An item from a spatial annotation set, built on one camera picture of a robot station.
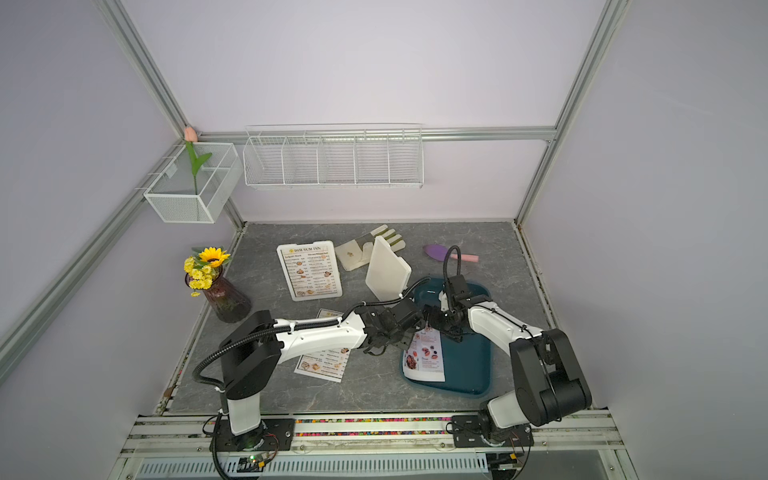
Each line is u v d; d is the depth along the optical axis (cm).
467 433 73
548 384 43
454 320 69
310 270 91
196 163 90
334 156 99
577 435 74
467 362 84
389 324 66
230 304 93
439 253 112
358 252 111
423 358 84
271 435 73
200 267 76
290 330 49
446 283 74
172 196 77
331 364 85
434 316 81
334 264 91
